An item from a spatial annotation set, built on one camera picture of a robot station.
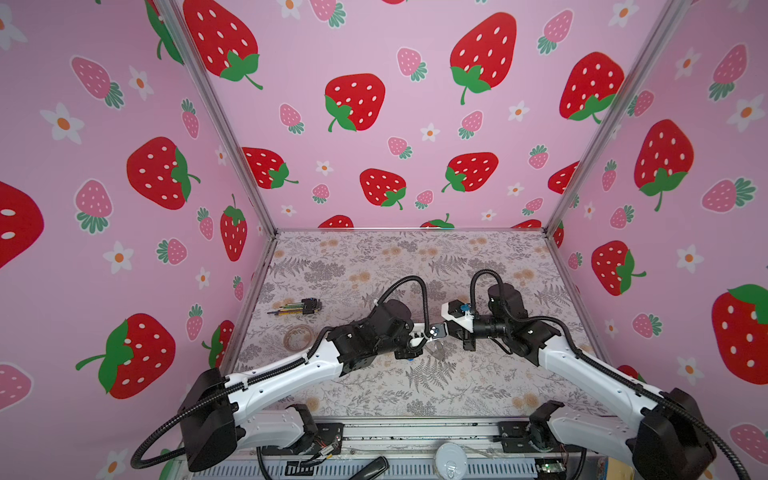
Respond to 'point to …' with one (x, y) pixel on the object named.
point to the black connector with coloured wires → (307, 306)
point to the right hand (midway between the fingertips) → (435, 325)
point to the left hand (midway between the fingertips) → (426, 325)
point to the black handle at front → (379, 466)
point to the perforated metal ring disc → (434, 331)
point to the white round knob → (451, 461)
